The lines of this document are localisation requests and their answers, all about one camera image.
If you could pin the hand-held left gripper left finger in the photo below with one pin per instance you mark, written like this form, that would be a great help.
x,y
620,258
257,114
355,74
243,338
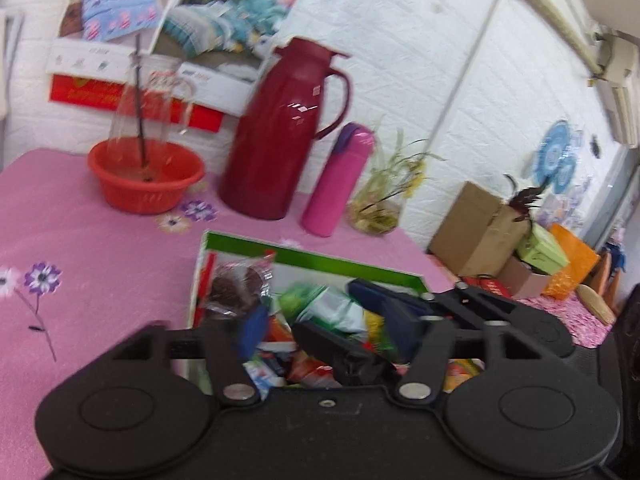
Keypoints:
x,y
252,332

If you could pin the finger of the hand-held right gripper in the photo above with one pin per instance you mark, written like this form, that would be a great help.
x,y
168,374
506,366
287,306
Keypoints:
x,y
375,297
345,355

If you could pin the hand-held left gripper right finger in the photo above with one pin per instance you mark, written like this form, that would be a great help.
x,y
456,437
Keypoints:
x,y
400,335

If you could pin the green white snack packet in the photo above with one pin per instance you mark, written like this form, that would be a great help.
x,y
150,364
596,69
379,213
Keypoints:
x,y
325,310

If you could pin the clear red-edged snack packet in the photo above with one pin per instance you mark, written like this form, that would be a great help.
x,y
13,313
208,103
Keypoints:
x,y
235,285

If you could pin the green cardboard box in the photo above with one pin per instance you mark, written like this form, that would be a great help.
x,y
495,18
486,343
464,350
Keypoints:
x,y
310,260

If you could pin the yellow snack packet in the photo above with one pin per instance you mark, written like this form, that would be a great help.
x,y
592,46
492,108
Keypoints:
x,y
377,335

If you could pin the red snack packet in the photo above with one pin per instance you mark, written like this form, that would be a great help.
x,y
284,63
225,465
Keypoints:
x,y
280,330

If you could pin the small cardboard box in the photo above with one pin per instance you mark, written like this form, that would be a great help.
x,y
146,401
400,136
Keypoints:
x,y
522,280

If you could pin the orange bag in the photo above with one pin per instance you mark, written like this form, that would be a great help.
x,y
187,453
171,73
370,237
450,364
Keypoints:
x,y
575,260

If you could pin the wooden chair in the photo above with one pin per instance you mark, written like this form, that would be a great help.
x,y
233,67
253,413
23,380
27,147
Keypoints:
x,y
607,285

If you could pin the light green box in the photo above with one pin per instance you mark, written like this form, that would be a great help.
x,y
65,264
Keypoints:
x,y
542,252

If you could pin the glass vase with plant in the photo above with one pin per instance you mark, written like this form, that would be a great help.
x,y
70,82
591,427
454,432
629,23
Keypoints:
x,y
375,215

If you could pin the black speaker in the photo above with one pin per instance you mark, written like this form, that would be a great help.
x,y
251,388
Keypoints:
x,y
627,360

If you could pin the brown cardboard box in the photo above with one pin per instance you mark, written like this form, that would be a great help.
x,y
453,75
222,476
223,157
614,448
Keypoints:
x,y
470,235

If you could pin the pink thermos bottle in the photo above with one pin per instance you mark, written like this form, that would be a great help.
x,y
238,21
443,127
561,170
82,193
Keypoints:
x,y
335,190

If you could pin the dark red plant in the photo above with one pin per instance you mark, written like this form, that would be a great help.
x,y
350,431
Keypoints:
x,y
525,200

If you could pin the pink floral tablecloth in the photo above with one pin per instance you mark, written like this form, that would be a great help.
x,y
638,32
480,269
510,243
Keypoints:
x,y
100,260

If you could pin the red plastic basin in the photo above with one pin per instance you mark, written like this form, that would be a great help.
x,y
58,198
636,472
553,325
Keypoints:
x,y
145,190

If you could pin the dark red thermos jug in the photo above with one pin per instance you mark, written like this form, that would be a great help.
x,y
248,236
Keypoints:
x,y
270,150

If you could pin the dark stirring stick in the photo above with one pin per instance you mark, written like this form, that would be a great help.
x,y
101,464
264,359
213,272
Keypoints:
x,y
141,135

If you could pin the white air conditioner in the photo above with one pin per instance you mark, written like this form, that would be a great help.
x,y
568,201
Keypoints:
x,y
622,105

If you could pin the glass pitcher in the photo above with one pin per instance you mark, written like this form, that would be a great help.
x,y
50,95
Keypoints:
x,y
160,100

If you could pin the blue round wall decoration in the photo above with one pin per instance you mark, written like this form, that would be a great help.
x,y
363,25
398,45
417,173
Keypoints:
x,y
555,155

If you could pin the white wall conduit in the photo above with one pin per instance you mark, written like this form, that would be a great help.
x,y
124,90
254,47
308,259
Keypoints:
x,y
465,65

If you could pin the wall poster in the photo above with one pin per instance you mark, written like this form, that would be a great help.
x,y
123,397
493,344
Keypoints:
x,y
215,20

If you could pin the beige wall pipe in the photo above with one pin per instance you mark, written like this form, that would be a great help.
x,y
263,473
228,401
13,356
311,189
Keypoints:
x,y
545,2

